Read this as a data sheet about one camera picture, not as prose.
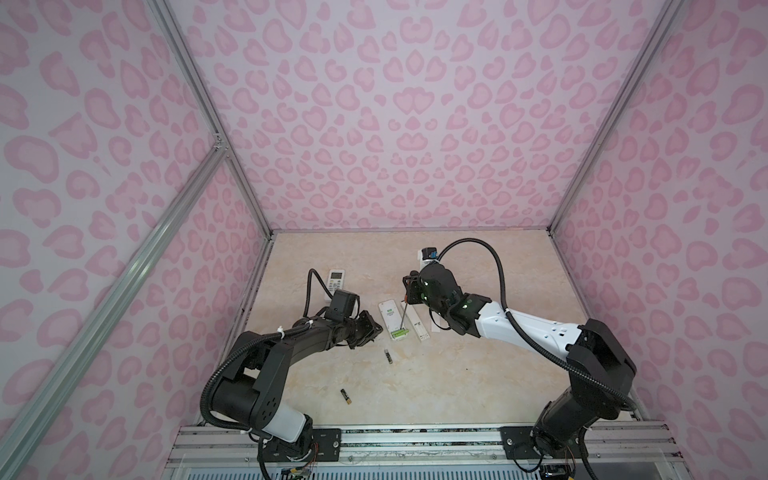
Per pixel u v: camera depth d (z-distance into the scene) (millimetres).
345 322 776
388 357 879
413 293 748
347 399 801
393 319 944
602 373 439
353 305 766
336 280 1036
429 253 732
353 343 804
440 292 638
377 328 896
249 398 441
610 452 720
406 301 766
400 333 903
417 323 927
